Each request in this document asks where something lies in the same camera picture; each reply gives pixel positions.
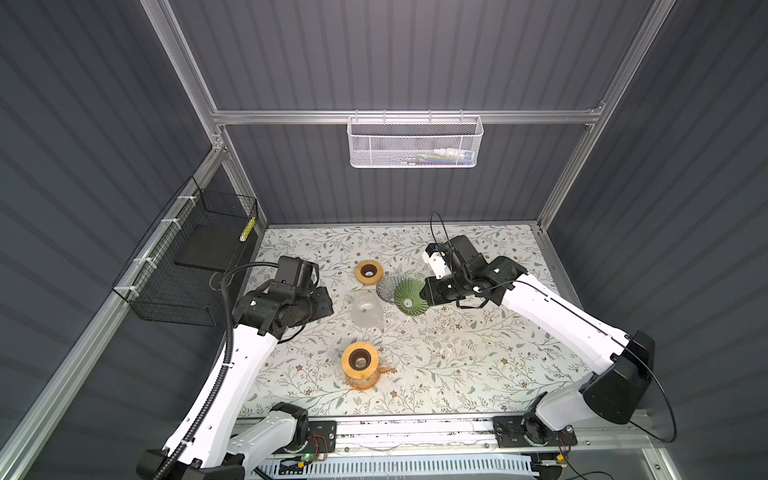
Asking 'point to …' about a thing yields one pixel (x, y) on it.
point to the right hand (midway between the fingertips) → (423, 296)
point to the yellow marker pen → (247, 229)
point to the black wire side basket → (177, 274)
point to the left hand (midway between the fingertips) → (325, 304)
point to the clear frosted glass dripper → (367, 309)
